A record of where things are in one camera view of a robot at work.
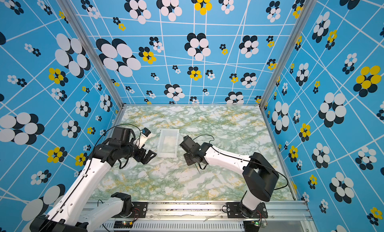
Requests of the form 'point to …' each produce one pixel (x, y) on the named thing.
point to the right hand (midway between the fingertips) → (190, 156)
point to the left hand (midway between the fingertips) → (149, 148)
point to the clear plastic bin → (168, 143)
